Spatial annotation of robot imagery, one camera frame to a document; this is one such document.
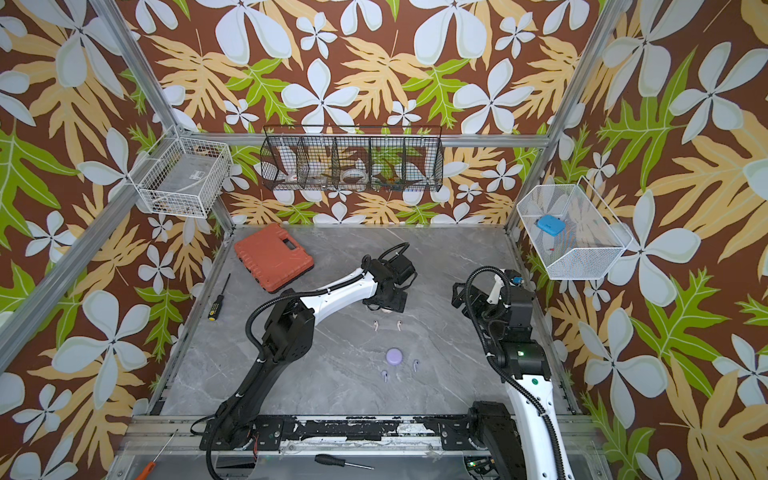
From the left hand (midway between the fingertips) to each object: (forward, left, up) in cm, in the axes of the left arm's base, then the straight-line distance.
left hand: (393, 300), depth 95 cm
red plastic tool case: (+18, +43, 0) cm, 47 cm away
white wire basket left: (+23, +62, +30) cm, 72 cm away
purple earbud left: (-22, +3, -3) cm, 22 cm away
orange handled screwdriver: (-44, +58, -2) cm, 73 cm away
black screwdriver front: (-42, +16, -3) cm, 45 cm away
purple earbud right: (-19, -6, -4) cm, 20 cm away
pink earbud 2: (-7, -2, -3) cm, 8 cm away
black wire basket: (+37, +13, +28) cm, 48 cm away
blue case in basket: (+12, -45, +22) cm, 52 cm away
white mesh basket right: (+10, -50, +22) cm, 56 cm away
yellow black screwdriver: (-2, +58, -3) cm, 58 cm away
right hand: (-8, -17, +19) cm, 27 cm away
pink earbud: (-7, +6, -4) cm, 10 cm away
